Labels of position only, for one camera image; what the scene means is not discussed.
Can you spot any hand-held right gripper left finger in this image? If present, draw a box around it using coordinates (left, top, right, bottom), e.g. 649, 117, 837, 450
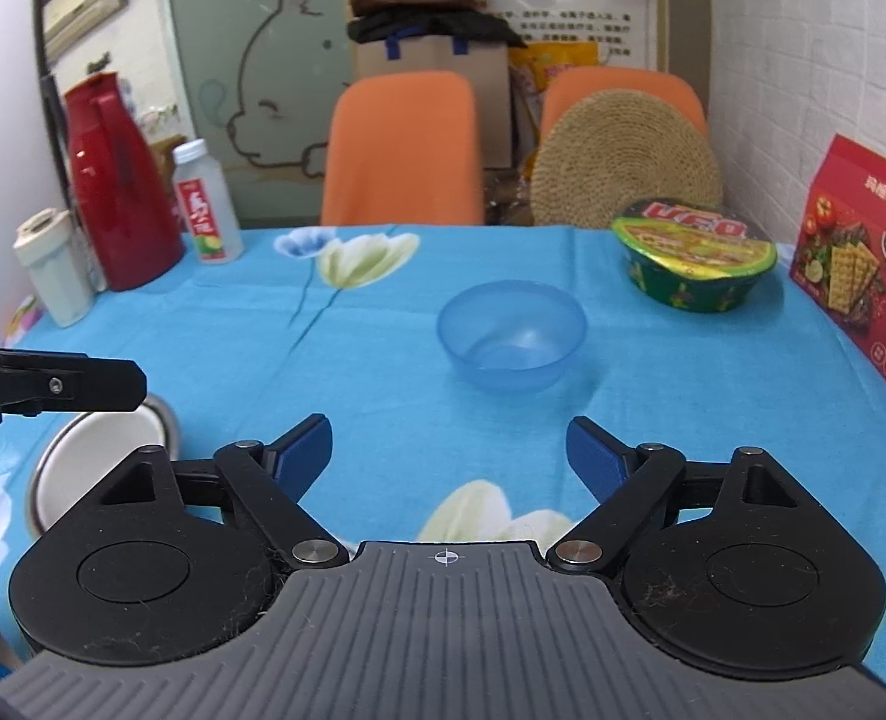
98, 412, 350, 571

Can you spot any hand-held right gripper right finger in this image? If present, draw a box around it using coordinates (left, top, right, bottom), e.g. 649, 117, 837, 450
548, 416, 800, 575

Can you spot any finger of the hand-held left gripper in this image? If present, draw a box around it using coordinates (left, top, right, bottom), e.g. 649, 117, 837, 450
0, 345, 148, 428

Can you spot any stainless steel bowl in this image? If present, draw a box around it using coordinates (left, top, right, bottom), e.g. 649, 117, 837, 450
32, 394, 183, 537

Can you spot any translucent blue plastic bowl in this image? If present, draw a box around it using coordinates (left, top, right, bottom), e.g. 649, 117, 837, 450
436, 280, 588, 394

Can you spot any blue floral tablecloth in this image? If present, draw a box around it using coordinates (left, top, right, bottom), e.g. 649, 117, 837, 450
0, 221, 886, 691

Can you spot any white lidded cup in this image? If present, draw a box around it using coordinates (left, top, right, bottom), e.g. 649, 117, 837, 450
13, 208, 95, 328

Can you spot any red thermos jug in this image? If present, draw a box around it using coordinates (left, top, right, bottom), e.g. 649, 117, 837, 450
62, 73, 186, 292

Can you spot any green instant noodle bowl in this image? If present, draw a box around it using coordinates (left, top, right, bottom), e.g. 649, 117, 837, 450
612, 199, 778, 314

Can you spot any clear bottle with red label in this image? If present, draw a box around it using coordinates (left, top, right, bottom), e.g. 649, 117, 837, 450
171, 139, 245, 266

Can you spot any round woven straw mat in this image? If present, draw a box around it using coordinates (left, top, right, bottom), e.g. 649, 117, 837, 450
530, 96, 725, 230

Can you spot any red cracker box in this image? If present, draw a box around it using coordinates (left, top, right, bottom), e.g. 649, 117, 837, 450
789, 133, 886, 427

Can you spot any orange chair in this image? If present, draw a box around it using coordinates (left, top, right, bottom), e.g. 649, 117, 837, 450
320, 71, 485, 226
540, 66, 708, 143

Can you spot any white air conditioner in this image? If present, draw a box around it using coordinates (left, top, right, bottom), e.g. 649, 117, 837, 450
41, 0, 129, 53

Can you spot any frosted glass door with cat drawing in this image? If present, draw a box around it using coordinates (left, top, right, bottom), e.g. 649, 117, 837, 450
128, 0, 354, 230

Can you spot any yellow bag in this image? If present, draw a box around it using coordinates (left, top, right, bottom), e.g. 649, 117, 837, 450
509, 43, 601, 117

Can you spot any cardboard box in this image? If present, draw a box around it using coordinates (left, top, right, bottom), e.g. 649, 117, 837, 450
351, 36, 515, 170

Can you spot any black cloth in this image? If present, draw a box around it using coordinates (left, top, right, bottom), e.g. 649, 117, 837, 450
347, 9, 526, 46

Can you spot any white wall poster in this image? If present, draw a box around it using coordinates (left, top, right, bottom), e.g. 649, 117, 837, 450
480, 0, 669, 72

